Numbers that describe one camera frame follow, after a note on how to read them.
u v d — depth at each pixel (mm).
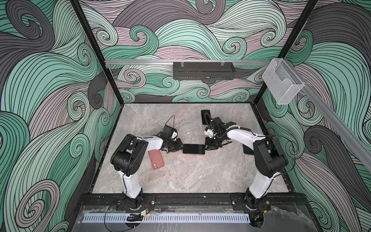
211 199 746
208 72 944
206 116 1038
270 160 477
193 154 906
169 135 782
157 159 892
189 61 947
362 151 499
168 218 698
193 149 923
